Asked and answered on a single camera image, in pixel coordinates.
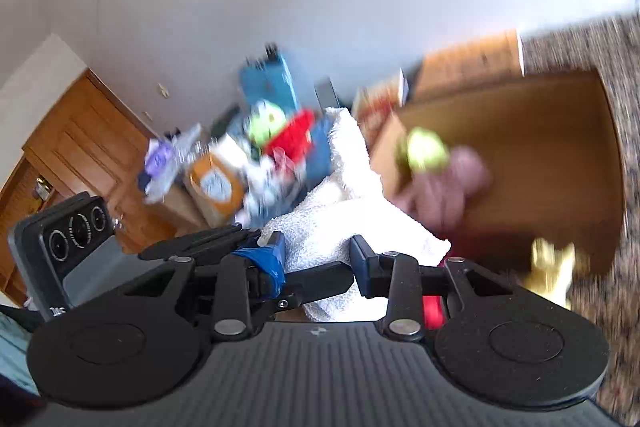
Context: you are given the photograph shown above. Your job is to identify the white fluffy towel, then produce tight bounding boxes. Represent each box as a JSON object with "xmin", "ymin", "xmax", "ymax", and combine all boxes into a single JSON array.
[{"xmin": 259, "ymin": 106, "xmax": 452, "ymax": 323}]

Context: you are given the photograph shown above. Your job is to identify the pink plush toy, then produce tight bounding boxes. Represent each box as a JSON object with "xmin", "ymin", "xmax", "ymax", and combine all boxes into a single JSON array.
[{"xmin": 390, "ymin": 146, "xmax": 491, "ymax": 236}]

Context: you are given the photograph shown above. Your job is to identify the yellow cloth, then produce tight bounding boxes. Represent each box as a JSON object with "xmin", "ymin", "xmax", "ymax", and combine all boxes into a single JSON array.
[{"xmin": 521, "ymin": 237, "xmax": 576, "ymax": 310}]

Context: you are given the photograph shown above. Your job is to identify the orange paper box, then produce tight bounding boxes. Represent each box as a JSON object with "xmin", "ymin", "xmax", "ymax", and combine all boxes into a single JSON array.
[{"xmin": 184, "ymin": 153, "xmax": 245, "ymax": 227}]

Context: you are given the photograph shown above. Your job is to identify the purple plastic bag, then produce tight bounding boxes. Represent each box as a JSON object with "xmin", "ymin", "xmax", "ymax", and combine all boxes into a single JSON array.
[{"xmin": 139, "ymin": 124, "xmax": 203, "ymax": 205}]

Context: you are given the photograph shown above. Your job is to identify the red plush toy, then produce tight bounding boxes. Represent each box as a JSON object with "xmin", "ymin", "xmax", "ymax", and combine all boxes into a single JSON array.
[{"xmin": 262, "ymin": 108, "xmax": 314, "ymax": 165}]

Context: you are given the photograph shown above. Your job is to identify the green frog plush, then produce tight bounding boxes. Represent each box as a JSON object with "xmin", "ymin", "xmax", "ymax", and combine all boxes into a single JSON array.
[{"xmin": 245, "ymin": 100, "xmax": 288, "ymax": 147}]

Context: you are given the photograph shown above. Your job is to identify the wooden door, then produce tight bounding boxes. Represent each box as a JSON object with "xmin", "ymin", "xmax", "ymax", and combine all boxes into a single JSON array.
[{"xmin": 1, "ymin": 70, "xmax": 178, "ymax": 306}]

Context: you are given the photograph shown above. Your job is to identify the cartoon cover book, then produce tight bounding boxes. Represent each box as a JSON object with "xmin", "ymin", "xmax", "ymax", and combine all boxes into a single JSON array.
[{"xmin": 350, "ymin": 69, "xmax": 409, "ymax": 147}]

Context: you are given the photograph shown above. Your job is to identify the brown cardboard box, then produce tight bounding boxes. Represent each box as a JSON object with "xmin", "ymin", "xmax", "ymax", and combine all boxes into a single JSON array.
[{"xmin": 370, "ymin": 70, "xmax": 625, "ymax": 274}]

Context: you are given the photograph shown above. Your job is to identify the patterned floral tablecloth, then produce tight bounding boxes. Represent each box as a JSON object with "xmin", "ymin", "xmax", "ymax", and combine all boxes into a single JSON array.
[{"xmin": 519, "ymin": 13, "xmax": 640, "ymax": 423}]

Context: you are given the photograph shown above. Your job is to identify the yellow book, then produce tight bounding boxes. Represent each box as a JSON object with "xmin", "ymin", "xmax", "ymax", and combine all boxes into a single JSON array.
[{"xmin": 412, "ymin": 30, "xmax": 523, "ymax": 98}]

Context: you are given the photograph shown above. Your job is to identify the black camera box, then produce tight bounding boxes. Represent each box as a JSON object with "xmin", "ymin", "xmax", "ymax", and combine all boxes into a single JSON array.
[{"xmin": 8, "ymin": 192, "xmax": 124, "ymax": 321}]

